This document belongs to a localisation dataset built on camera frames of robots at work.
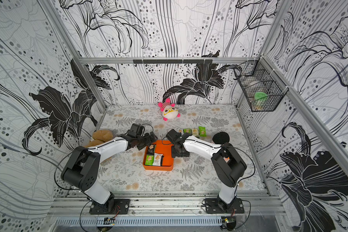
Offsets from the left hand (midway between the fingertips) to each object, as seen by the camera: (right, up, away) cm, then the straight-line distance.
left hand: (154, 142), depth 93 cm
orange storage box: (+6, -3, 0) cm, 7 cm away
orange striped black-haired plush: (+43, +3, -1) cm, 43 cm away
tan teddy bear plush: (-35, +4, -2) cm, 36 cm away
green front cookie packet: (-2, -9, -7) cm, 12 cm away
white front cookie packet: (+3, -9, -6) cm, 11 cm away
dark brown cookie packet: (-2, -3, -1) cm, 4 cm away
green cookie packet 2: (+33, +7, +8) cm, 35 cm away
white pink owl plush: (+9, +21, +15) cm, 27 cm away
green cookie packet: (+22, +7, +9) cm, 25 cm away
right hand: (+16, -6, -3) cm, 17 cm away
